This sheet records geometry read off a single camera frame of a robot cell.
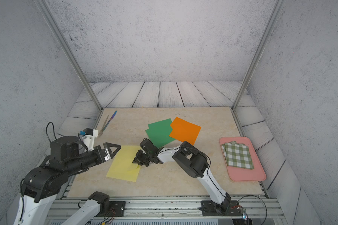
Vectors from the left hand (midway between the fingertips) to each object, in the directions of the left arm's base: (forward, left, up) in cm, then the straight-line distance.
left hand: (118, 149), depth 60 cm
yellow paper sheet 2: (+5, +1, -32) cm, 33 cm away
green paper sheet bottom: (+29, -14, -33) cm, 46 cm away
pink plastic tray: (0, -64, -33) cm, 72 cm away
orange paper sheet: (+33, -32, -33) cm, 57 cm away
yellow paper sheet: (+6, +8, -32) cm, 34 cm away
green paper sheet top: (+40, -17, -34) cm, 55 cm away
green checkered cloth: (+11, -65, -31) cm, 73 cm away
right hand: (+7, +3, -30) cm, 31 cm away
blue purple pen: (+47, +25, -32) cm, 63 cm away
